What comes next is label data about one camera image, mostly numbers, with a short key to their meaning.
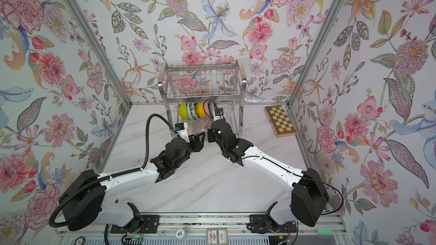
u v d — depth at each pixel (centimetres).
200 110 101
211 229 72
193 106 103
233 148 58
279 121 109
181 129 71
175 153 62
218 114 66
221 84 114
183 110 101
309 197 41
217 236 70
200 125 81
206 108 103
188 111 101
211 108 102
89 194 42
